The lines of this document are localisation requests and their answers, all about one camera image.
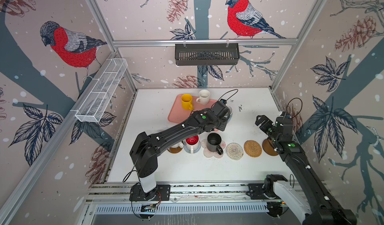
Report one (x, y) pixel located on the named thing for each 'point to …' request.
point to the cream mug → (204, 96)
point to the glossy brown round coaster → (175, 150)
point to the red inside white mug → (192, 142)
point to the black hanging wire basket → (207, 54)
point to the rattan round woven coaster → (252, 148)
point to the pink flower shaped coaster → (209, 154)
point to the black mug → (213, 142)
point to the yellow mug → (187, 102)
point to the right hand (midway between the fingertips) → (262, 121)
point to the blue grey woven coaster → (196, 151)
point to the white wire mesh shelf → (95, 101)
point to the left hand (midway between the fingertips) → (224, 121)
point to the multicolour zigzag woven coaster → (234, 151)
